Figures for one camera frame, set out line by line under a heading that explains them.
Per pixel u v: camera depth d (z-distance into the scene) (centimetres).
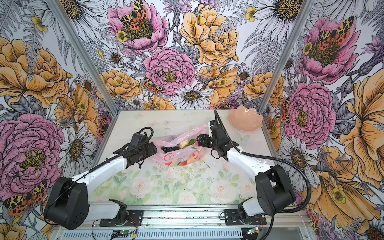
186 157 87
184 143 97
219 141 67
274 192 43
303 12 73
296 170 43
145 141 67
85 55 89
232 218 74
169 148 97
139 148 64
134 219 73
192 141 99
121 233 71
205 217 76
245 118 112
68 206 42
